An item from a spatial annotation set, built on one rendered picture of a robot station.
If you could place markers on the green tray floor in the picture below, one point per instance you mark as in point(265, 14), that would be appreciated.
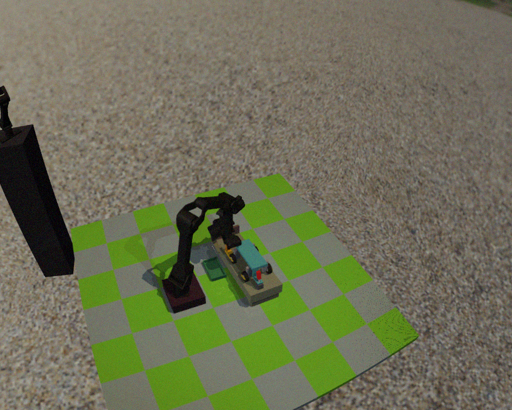
point(214, 268)

